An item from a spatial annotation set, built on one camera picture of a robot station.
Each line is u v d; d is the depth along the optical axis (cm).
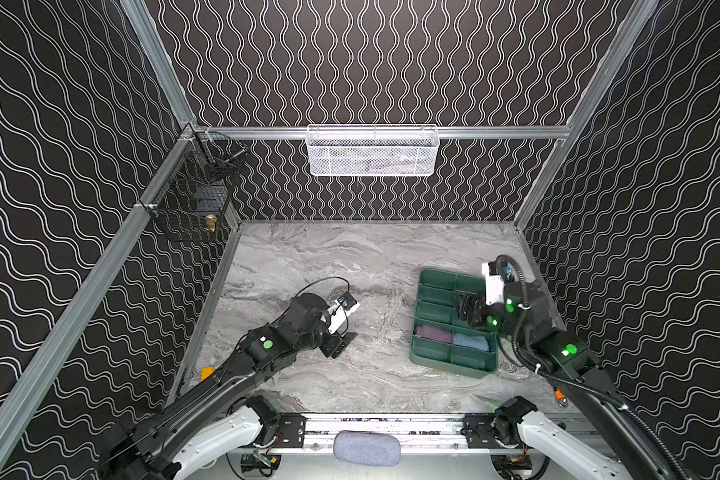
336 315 64
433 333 87
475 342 84
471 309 62
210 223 82
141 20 70
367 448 70
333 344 65
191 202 93
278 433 73
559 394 51
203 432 53
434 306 91
